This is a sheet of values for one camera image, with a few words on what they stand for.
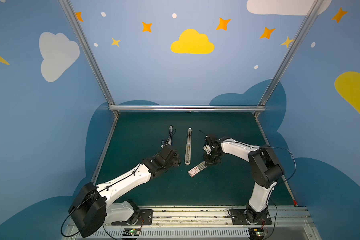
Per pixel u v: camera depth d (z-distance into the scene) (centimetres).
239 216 75
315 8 69
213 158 79
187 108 123
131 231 71
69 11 70
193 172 90
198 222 73
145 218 75
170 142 102
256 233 71
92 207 39
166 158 62
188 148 100
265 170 50
